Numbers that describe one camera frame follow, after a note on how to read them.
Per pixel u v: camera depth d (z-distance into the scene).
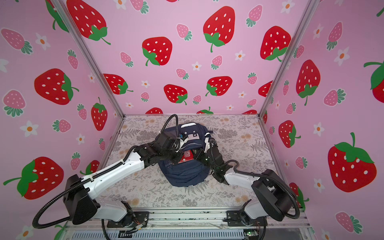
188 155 0.82
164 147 0.59
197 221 0.73
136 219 0.73
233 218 0.74
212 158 0.63
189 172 0.82
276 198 0.43
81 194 0.40
